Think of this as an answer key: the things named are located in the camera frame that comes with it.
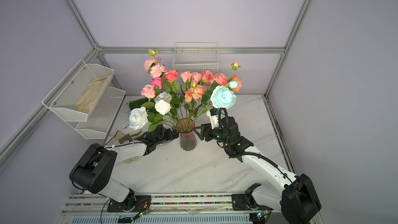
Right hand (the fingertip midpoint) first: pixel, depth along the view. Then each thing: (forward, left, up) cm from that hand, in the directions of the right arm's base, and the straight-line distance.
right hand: (198, 129), depth 77 cm
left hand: (+8, +16, -16) cm, 24 cm away
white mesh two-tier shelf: (+13, +61, -9) cm, 63 cm away
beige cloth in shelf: (+14, +57, +10) cm, 60 cm away
